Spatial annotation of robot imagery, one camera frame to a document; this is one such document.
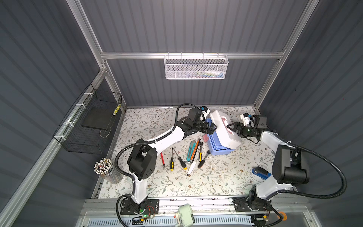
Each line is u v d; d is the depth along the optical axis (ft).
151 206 2.38
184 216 2.18
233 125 2.79
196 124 2.37
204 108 2.53
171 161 2.90
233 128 2.75
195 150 3.07
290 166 1.54
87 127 2.37
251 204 2.22
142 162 1.63
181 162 2.91
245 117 2.81
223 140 2.75
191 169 2.84
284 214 2.30
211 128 2.51
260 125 2.42
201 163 2.91
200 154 3.00
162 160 2.98
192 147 3.15
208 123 2.46
